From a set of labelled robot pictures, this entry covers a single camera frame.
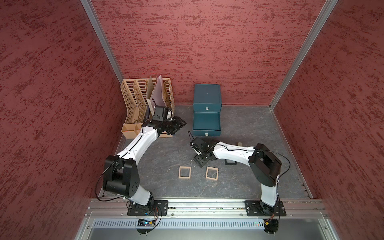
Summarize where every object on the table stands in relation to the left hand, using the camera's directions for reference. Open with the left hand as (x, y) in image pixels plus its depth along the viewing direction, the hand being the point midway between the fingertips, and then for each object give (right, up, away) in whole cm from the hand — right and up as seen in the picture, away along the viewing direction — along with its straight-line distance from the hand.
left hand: (183, 127), depth 85 cm
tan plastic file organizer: (-34, +23, +13) cm, 43 cm away
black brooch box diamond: (+10, -19, -5) cm, 22 cm away
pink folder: (-17, +18, +9) cm, 27 cm away
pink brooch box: (0, -25, +3) cm, 25 cm away
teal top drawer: (+15, +13, +10) cm, 22 cm away
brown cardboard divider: (-23, +25, +10) cm, 35 cm away
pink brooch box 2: (+17, -27, +1) cm, 32 cm away
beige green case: (+37, -12, +11) cm, 40 cm away
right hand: (+12, -21, +5) cm, 24 cm away
